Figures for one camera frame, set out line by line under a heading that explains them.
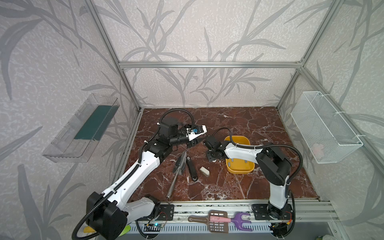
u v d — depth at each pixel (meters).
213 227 0.71
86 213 0.36
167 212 0.74
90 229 0.41
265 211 0.74
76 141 0.64
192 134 0.58
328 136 0.63
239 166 0.87
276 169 0.49
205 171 0.85
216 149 0.71
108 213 0.37
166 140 0.56
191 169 0.86
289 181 0.53
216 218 0.69
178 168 0.88
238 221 0.70
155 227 0.71
